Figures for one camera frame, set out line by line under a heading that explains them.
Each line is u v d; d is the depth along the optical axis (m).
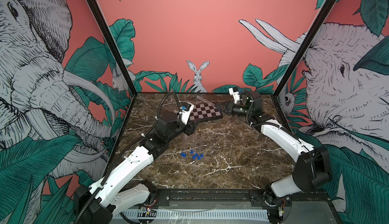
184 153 0.89
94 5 0.74
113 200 0.48
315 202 0.75
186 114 0.60
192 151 0.90
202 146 0.93
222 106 0.72
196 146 0.93
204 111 1.07
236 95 0.73
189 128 0.62
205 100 0.80
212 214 0.70
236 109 0.70
